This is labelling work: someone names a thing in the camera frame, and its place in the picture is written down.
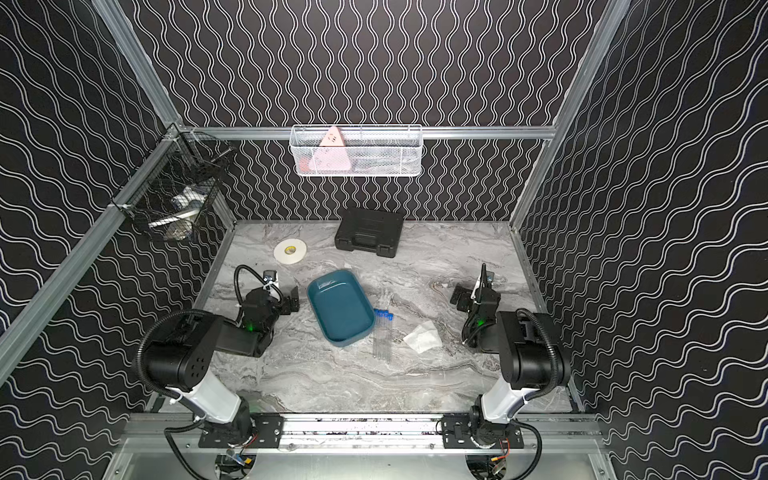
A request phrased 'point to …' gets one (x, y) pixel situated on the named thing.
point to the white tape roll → (290, 250)
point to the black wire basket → (170, 189)
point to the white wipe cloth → (424, 338)
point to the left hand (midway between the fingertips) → (279, 283)
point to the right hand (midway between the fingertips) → (475, 287)
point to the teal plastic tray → (342, 307)
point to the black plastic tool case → (372, 230)
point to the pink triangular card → (332, 153)
